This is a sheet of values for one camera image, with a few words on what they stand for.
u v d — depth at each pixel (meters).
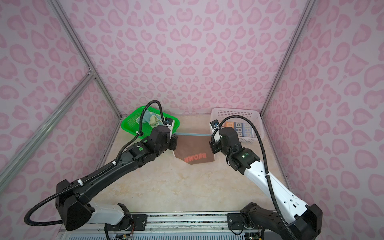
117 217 0.61
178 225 0.73
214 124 0.63
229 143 0.53
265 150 0.50
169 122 0.65
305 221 0.37
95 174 0.43
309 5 0.69
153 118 1.09
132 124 1.10
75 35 0.78
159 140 0.56
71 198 0.39
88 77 0.88
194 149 0.88
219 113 1.13
